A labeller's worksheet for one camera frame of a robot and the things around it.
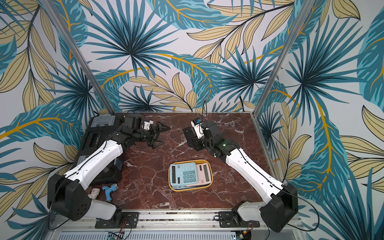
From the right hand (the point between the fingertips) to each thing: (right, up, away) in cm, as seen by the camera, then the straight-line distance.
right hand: (194, 136), depth 77 cm
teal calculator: (-7, -20, +3) cm, 22 cm away
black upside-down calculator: (-1, -2, -1) cm, 2 cm away
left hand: (-14, +1, -1) cm, 14 cm away
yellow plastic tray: (+2, -27, +1) cm, 27 cm away
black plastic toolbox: (-56, +4, +10) cm, 57 cm away
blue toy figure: (-47, -29, +3) cm, 55 cm away
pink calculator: (+5, -21, +5) cm, 22 cm away
